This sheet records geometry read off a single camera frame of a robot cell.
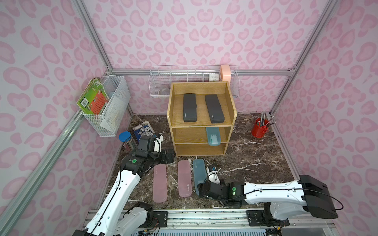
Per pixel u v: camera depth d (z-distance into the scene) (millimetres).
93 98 714
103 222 387
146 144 559
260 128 1005
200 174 870
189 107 785
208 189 564
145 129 1070
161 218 744
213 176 665
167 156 678
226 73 808
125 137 861
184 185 830
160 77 970
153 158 605
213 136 839
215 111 765
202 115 760
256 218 735
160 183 853
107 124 723
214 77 918
